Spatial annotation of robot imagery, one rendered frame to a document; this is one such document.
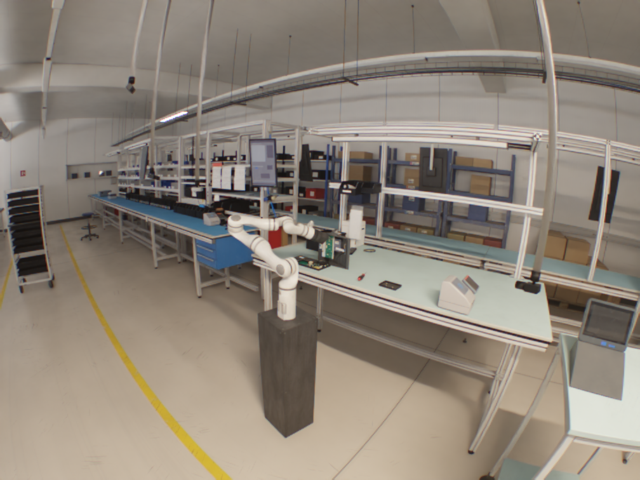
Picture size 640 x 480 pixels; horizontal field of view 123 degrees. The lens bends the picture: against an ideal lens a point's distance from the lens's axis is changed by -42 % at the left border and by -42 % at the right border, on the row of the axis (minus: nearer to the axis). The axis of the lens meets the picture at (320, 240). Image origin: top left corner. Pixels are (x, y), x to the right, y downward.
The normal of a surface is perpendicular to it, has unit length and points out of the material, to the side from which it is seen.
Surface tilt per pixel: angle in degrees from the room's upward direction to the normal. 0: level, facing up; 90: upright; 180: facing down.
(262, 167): 101
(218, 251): 90
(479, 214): 90
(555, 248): 90
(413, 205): 90
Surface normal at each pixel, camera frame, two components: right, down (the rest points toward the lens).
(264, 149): -0.22, 0.40
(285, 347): 0.66, 0.20
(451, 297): -0.65, 0.15
